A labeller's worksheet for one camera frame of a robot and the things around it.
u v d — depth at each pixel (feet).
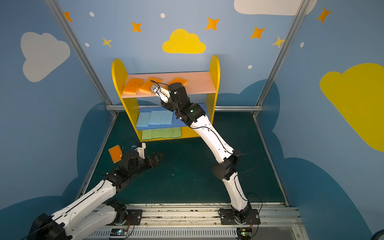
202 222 2.42
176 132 3.52
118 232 2.33
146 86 2.47
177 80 2.63
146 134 3.41
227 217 2.44
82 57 2.84
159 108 3.69
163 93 2.02
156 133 3.42
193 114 1.75
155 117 3.23
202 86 2.59
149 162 2.35
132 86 2.49
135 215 2.47
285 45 2.69
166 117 3.23
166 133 3.46
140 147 2.44
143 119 3.15
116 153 3.16
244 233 2.35
